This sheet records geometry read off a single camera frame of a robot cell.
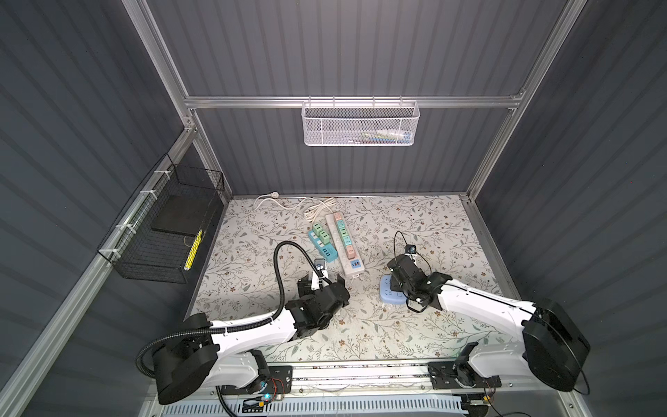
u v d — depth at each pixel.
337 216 1.05
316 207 1.14
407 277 0.65
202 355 0.42
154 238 0.72
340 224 1.02
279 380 0.72
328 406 0.71
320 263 0.70
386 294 0.87
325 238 0.99
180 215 0.76
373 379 0.75
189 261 0.67
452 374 0.72
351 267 0.94
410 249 0.77
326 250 0.99
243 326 0.48
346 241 0.96
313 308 0.62
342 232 0.99
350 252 0.94
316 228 1.01
